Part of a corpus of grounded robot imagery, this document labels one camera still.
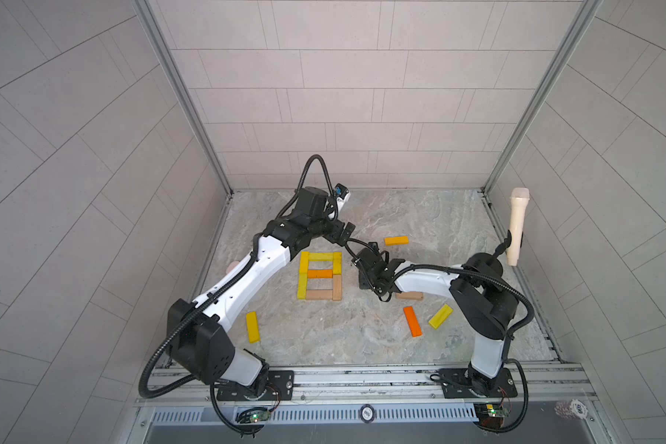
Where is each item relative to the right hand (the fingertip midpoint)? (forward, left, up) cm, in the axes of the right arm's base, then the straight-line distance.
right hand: (364, 279), depth 94 cm
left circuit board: (-37, +30, +5) cm, 48 cm away
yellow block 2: (+4, +9, +4) cm, 11 cm away
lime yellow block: (+7, +15, +4) cm, 17 cm away
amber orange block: (+14, -13, +2) cm, 19 cm away
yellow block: (+5, +20, +5) cm, 22 cm away
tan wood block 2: (-4, +10, +4) cm, 11 cm away
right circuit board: (-40, -28, +1) cm, 48 cm away
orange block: (+2, +15, +3) cm, 16 cm away
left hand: (+7, +5, +26) cm, 27 cm away
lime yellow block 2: (-3, +21, +4) cm, 22 cm away
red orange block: (-16, -13, +2) cm, 21 cm away
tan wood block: (-6, +15, +4) cm, 17 cm away
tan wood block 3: (-9, -13, +3) cm, 16 cm away
